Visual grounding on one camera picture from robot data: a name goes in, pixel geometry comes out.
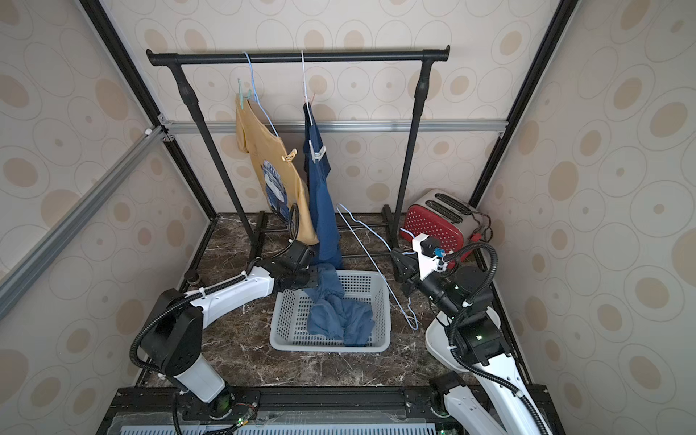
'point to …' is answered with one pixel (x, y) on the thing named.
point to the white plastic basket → (290, 327)
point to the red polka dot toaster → (445, 217)
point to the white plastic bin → (439, 341)
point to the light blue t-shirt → (334, 314)
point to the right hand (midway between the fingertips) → (405, 250)
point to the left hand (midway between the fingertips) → (323, 275)
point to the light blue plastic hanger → (414, 327)
